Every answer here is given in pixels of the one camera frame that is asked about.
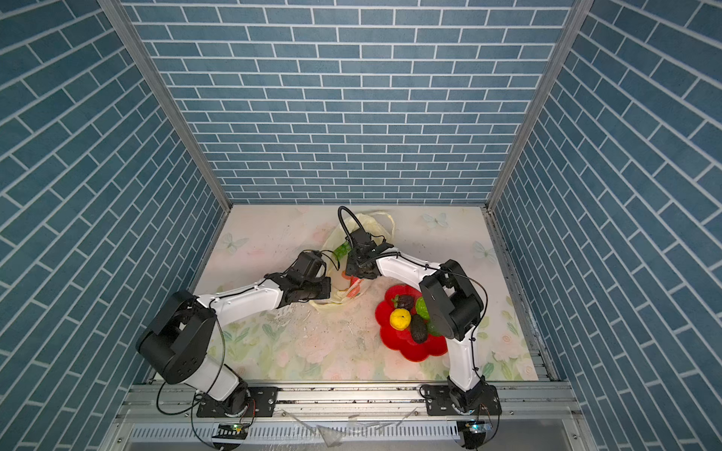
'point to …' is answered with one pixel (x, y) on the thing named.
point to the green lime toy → (421, 308)
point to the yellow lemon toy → (400, 318)
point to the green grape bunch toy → (342, 250)
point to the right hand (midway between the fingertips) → (353, 269)
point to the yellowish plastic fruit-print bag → (347, 290)
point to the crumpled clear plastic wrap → (330, 433)
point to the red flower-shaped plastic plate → (402, 340)
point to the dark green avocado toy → (432, 330)
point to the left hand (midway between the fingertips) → (337, 289)
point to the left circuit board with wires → (231, 431)
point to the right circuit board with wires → (474, 432)
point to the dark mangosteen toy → (404, 302)
